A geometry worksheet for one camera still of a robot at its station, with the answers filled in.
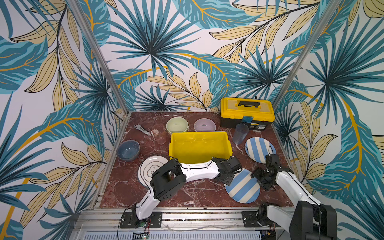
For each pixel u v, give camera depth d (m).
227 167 0.66
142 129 1.07
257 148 1.00
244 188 0.84
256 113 0.98
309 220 0.41
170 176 0.55
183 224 0.73
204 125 1.07
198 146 1.01
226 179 0.74
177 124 1.09
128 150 0.96
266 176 0.66
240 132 0.98
